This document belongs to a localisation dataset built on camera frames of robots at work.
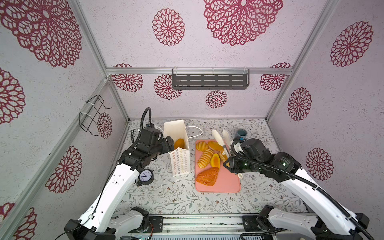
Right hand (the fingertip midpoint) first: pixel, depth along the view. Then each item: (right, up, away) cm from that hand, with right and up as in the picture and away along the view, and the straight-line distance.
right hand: (226, 164), depth 67 cm
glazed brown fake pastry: (-6, -11, +18) cm, 22 cm away
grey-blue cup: (+20, +14, +38) cm, 45 cm away
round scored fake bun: (-8, +5, +33) cm, 34 cm away
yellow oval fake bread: (-1, -4, +25) cm, 26 cm away
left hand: (-28, +8, +7) cm, 30 cm away
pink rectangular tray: (+5, -15, +20) cm, 25 cm away
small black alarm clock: (-42, -12, +21) cm, 49 cm away
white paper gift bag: (-22, +1, +11) cm, 24 cm away
